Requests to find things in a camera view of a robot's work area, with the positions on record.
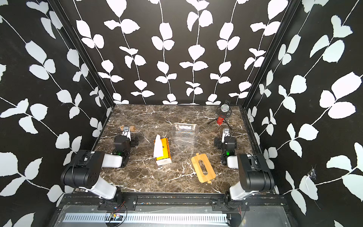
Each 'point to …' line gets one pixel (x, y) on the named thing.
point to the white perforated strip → (150, 218)
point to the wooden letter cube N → (132, 128)
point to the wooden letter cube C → (122, 128)
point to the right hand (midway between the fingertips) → (223, 134)
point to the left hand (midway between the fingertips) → (128, 132)
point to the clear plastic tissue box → (185, 133)
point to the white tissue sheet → (158, 150)
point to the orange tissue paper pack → (166, 159)
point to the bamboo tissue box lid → (211, 175)
